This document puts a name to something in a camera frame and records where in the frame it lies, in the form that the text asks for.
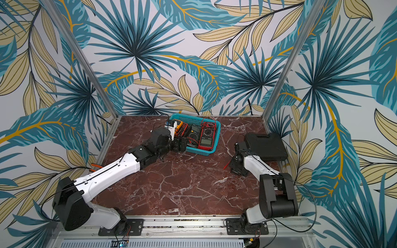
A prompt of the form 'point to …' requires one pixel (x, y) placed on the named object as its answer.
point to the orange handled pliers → (95, 165)
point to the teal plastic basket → (194, 120)
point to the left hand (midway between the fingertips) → (180, 140)
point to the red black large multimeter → (208, 135)
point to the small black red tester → (182, 144)
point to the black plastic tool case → (268, 146)
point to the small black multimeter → (233, 163)
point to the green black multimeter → (194, 135)
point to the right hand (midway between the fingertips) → (237, 167)
